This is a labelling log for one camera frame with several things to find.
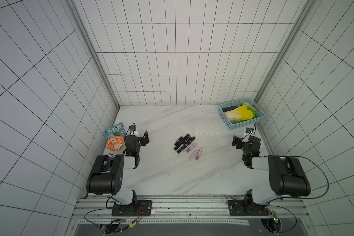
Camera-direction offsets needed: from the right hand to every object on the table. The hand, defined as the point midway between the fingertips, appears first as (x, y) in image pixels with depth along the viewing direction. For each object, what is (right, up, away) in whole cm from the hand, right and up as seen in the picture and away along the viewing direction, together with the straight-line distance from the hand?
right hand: (237, 134), depth 95 cm
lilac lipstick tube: (-31, -7, 0) cm, 32 cm away
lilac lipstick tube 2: (-28, -12, -3) cm, 31 cm away
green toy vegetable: (+16, +19, +15) cm, 29 cm away
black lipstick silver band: (-39, -5, +2) cm, 40 cm away
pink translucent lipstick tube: (-30, -8, 0) cm, 31 cm away
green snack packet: (-82, +2, +6) cm, 82 cm away
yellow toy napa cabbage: (+7, +14, +11) cm, 19 cm away
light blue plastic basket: (-2, +6, +6) cm, 8 cm away
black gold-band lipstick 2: (-30, -4, +3) cm, 31 cm away
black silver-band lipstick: (-39, -8, 0) cm, 40 cm away
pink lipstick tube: (-26, -12, -3) cm, 29 cm away
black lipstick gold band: (-35, -3, +4) cm, 35 cm away
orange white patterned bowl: (-82, -6, 0) cm, 82 cm away
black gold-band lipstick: (-33, -4, +3) cm, 33 cm away
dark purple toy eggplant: (+1, +18, +19) cm, 26 cm away
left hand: (-65, 0, 0) cm, 65 cm away
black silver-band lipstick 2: (-37, -9, -2) cm, 38 cm away
